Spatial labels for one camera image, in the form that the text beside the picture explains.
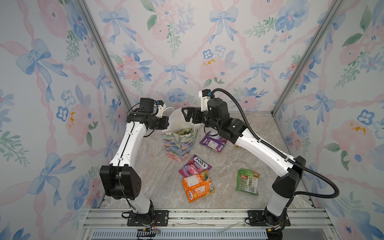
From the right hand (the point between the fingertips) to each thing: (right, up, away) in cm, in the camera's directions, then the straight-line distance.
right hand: (188, 108), depth 70 cm
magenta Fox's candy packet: (+4, -32, +19) cm, 37 cm away
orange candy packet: (+5, -41, +11) cm, 43 cm away
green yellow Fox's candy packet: (-3, -11, +22) cm, 25 cm away
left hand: (-11, -6, +11) cm, 17 cm away
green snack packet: (+34, -40, +15) cm, 54 cm away
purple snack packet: (+16, -17, +30) cm, 38 cm away
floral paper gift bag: (-4, -14, +6) cm, 16 cm away
